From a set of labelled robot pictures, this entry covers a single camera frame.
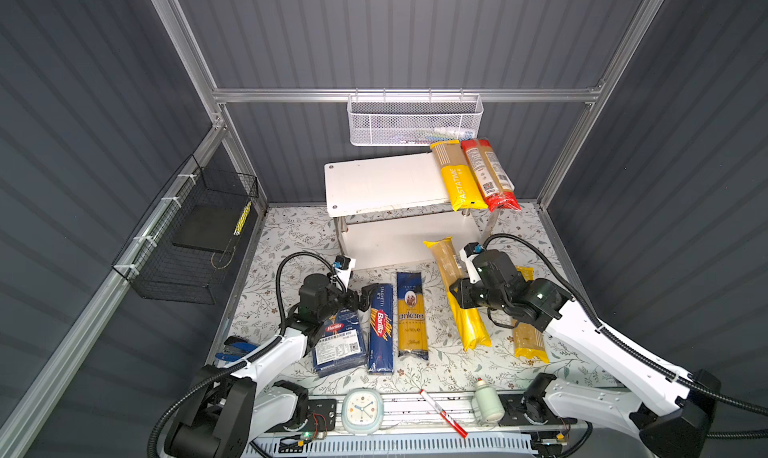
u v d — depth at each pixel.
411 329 0.87
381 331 0.84
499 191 0.73
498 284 0.56
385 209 0.73
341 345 0.77
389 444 0.71
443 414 0.73
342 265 0.72
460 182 0.75
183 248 0.72
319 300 0.66
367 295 0.76
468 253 0.68
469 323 0.69
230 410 0.41
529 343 0.83
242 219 0.80
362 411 0.72
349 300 0.75
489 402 0.69
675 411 0.39
